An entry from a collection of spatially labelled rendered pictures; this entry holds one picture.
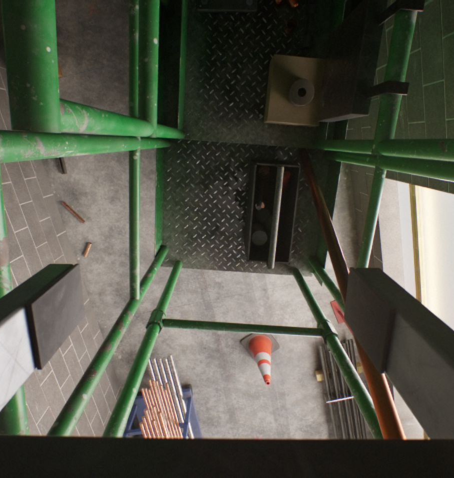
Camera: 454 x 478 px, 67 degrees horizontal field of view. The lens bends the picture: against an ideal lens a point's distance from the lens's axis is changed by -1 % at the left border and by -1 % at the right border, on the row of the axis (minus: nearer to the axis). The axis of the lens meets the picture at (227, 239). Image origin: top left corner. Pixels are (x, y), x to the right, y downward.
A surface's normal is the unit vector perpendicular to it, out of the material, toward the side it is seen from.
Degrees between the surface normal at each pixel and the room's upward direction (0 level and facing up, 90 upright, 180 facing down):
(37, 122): 27
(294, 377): 0
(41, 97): 45
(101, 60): 0
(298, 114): 0
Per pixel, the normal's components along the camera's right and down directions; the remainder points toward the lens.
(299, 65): 0.00, 0.27
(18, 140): 0.92, -0.37
